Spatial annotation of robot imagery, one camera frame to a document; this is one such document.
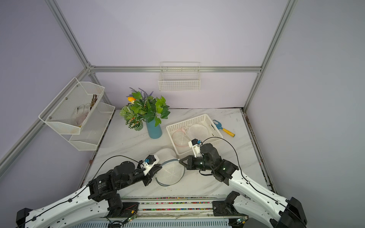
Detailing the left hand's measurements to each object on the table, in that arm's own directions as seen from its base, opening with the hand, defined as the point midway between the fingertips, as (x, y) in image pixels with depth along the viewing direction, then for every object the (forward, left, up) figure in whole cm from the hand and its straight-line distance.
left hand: (158, 167), depth 70 cm
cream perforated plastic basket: (+30, -35, -16) cm, 49 cm away
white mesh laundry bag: (-1, -7, -2) cm, 7 cm away
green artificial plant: (+29, +10, +14) cm, 34 cm away
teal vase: (+32, +9, -15) cm, 37 cm away
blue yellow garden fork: (+39, -39, -16) cm, 57 cm away
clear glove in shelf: (+27, +46, +12) cm, 54 cm away
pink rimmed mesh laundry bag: (+27, -9, -15) cm, 33 cm away
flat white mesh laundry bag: (+34, -22, -16) cm, 44 cm away
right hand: (+2, -11, -1) cm, 12 cm away
